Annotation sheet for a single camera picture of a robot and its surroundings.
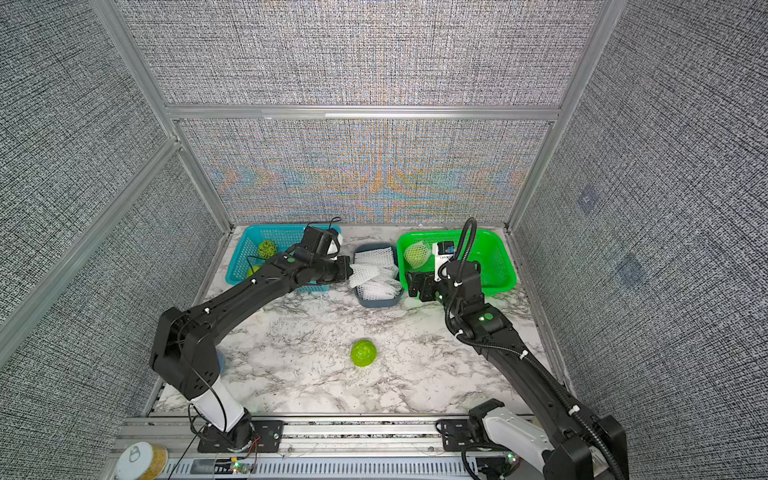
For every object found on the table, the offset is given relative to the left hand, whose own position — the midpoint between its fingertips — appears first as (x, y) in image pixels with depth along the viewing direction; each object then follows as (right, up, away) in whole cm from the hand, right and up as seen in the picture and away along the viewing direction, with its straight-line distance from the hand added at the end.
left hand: (360, 268), depth 85 cm
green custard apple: (+18, +4, +16) cm, 24 cm away
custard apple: (+1, -23, -3) cm, 23 cm away
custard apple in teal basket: (-35, +6, +22) cm, 41 cm away
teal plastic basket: (-30, +10, +25) cm, 40 cm away
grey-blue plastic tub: (+7, -11, +8) cm, 16 cm away
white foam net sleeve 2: (0, -2, +3) cm, 3 cm away
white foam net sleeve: (+18, +4, +16) cm, 24 cm away
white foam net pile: (+7, -6, +8) cm, 12 cm away
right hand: (+16, +2, -8) cm, 18 cm away
